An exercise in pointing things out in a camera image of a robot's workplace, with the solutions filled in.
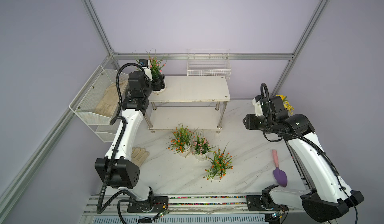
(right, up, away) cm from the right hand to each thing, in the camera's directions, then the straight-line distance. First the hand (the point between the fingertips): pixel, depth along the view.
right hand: (249, 123), depth 70 cm
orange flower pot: (-33, -10, +7) cm, 36 cm away
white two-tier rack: (-23, +11, +5) cm, 26 cm away
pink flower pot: (-22, -13, +10) cm, 28 cm away
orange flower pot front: (-14, -20, +1) cm, 24 cm away
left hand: (-46, +23, +5) cm, 52 cm away
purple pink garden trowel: (+22, -30, +14) cm, 40 cm away
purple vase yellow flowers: (+26, +10, +14) cm, 32 cm away
